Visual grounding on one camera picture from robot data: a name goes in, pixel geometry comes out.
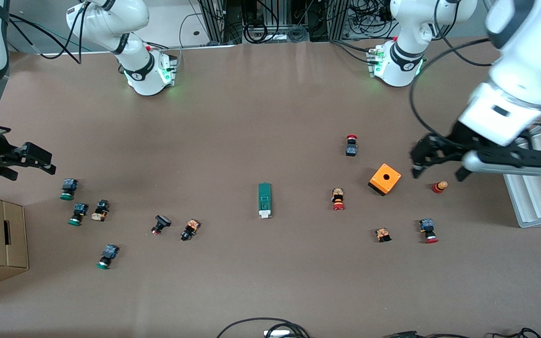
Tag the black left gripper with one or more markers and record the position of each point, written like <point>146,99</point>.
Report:
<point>461,134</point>

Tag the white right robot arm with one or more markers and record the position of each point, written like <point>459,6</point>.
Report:
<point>134,70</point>

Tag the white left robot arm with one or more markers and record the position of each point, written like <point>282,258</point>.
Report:
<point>524,56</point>

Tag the red yellow button head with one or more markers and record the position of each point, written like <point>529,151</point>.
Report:
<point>438,188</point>

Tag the green push button blue base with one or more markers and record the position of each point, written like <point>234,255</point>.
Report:
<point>110,252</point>
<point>69,185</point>
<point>79,209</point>

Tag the orange push button box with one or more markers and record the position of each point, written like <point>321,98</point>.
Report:
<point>385,185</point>

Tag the red mushroom button blue base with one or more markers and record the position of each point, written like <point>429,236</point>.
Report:
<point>426,225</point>

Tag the red button black base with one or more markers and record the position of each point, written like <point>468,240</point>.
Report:
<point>351,150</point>

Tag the small orange contact block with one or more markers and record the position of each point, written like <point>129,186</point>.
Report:
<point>382,234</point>

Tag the white grey slotted tray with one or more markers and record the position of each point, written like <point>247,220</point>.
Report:
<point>538,202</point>

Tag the red yellow emergency stop button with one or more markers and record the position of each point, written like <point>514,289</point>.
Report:
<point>338,195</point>

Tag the black square push button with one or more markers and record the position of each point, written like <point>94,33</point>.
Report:
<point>162,220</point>

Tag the aluminium equipment rack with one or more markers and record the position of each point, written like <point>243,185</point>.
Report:
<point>233,19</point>

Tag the black orange selector switch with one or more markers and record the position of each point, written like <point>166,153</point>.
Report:
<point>190,227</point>

